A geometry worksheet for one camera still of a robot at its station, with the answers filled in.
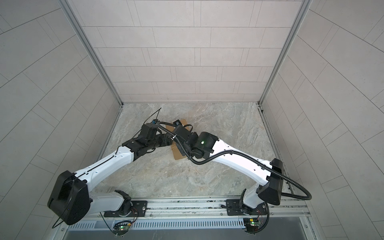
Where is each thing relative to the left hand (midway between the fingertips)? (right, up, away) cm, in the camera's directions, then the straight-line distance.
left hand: (173, 136), depth 83 cm
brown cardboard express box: (+3, -9, -6) cm, 11 cm away
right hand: (+7, -2, -12) cm, 14 cm away
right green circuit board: (+39, -39, -15) cm, 57 cm away
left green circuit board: (-19, -37, -19) cm, 45 cm away
